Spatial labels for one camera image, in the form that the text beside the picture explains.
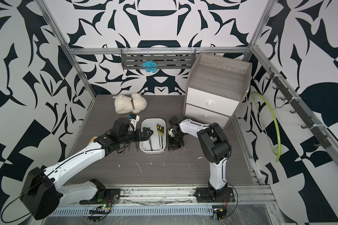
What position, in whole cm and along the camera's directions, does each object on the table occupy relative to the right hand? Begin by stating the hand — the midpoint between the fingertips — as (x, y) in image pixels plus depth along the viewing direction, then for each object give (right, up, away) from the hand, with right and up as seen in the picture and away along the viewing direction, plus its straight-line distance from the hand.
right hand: (170, 146), depth 91 cm
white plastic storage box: (-9, +1, +1) cm, 9 cm away
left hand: (-12, +12, -11) cm, 21 cm away
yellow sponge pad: (-50, +4, 0) cm, 50 cm away
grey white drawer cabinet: (+27, +37, -8) cm, 46 cm away
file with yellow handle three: (-5, +7, +5) cm, 10 cm away
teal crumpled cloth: (-13, +52, 0) cm, 53 cm away
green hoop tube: (+49, +2, -27) cm, 56 cm away
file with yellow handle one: (-12, -1, 0) cm, 12 cm away
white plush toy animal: (-32, +27, +8) cm, 43 cm away
